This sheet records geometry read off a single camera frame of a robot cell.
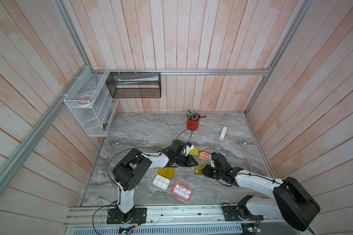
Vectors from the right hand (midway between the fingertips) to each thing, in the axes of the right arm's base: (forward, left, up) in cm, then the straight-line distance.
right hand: (202, 169), depth 89 cm
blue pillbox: (+11, -15, 0) cm, 19 cm away
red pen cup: (+31, +5, +6) cm, 32 cm away
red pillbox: (-13, +12, 0) cm, 18 cm away
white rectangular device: (+27, -18, +2) cm, 32 cm away
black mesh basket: (+53, +47, +26) cm, 75 cm away
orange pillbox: (+10, -2, +1) cm, 10 cm away
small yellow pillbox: (-1, +2, +1) cm, 3 cm away
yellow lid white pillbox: (-7, +24, 0) cm, 25 cm away
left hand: (0, +4, +4) cm, 6 cm away
